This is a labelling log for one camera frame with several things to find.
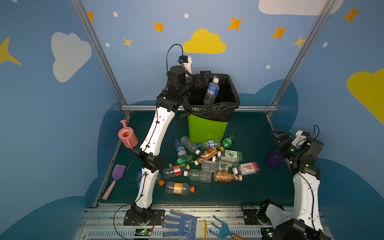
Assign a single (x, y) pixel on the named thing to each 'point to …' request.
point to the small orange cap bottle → (160, 182)
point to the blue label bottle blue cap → (180, 150)
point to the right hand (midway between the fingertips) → (276, 135)
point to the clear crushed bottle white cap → (191, 146)
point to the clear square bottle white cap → (210, 165)
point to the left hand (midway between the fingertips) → (203, 71)
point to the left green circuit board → (143, 232)
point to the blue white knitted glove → (189, 228)
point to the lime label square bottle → (230, 153)
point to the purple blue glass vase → (275, 157)
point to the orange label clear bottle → (178, 188)
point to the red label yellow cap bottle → (170, 173)
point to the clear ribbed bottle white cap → (203, 176)
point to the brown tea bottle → (226, 176)
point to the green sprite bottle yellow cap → (188, 159)
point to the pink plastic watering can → (127, 136)
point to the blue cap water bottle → (208, 144)
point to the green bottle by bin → (227, 141)
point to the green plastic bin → (201, 129)
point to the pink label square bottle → (247, 168)
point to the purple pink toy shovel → (117, 173)
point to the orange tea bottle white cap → (207, 154)
